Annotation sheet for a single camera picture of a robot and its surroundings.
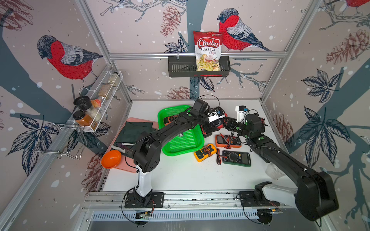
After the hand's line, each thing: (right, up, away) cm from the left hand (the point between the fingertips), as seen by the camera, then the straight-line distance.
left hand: (218, 118), depth 83 cm
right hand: (+2, 0, -2) cm, 3 cm away
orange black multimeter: (+7, -15, +7) cm, 18 cm away
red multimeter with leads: (-4, -4, -5) cm, 8 cm away
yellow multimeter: (-7, -21, +4) cm, 23 cm away
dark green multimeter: (+12, -24, +2) cm, 27 cm away
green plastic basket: (-18, -17, +12) cm, 27 cm away
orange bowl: (-66, -26, +3) cm, 71 cm away
